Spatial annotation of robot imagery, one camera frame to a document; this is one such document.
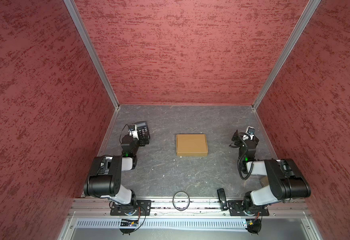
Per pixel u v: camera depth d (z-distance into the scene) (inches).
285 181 17.8
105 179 17.6
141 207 29.5
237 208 29.2
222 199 29.2
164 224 30.5
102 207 29.8
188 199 30.1
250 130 30.1
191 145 36.3
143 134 39.6
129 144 27.5
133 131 31.3
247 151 26.8
